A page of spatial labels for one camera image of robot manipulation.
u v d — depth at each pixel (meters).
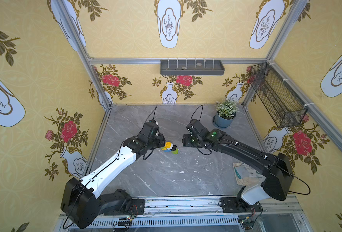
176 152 0.91
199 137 0.60
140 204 0.74
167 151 0.90
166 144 0.88
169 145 0.88
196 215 0.72
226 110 0.95
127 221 0.72
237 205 0.66
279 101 0.86
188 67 0.92
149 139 0.59
